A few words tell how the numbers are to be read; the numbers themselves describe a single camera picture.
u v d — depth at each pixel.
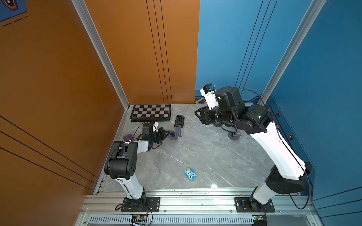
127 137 0.95
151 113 1.12
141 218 0.71
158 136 0.85
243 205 0.72
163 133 0.86
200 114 0.50
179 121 1.06
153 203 0.74
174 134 0.92
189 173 0.83
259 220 0.71
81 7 0.70
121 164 0.48
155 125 0.91
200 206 0.75
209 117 0.52
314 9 0.70
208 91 0.50
